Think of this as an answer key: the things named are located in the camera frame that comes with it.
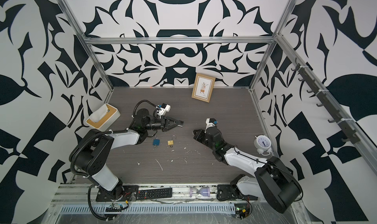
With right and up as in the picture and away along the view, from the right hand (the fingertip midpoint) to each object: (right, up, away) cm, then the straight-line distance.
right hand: (193, 130), depth 84 cm
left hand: (-6, +6, -7) cm, 11 cm away
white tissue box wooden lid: (-60, +7, +14) cm, 62 cm away
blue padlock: (-22, -9, +8) cm, 25 cm away
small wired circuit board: (-37, -34, -13) cm, 52 cm away
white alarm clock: (+42, -9, +5) cm, 43 cm away
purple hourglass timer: (+5, -28, -11) cm, 30 cm away
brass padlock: (-13, -9, +7) cm, 18 cm away
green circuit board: (+23, -36, -13) cm, 44 cm away
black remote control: (-22, -29, -11) cm, 38 cm away
